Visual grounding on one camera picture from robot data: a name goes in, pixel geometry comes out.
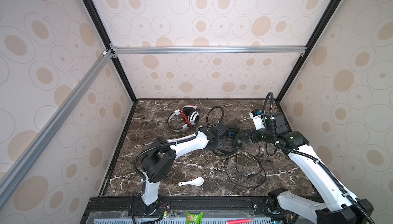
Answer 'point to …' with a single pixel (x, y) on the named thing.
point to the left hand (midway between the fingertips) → (223, 143)
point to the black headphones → (224, 146)
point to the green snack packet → (194, 218)
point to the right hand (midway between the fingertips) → (250, 130)
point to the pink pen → (240, 221)
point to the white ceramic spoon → (197, 181)
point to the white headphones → (191, 114)
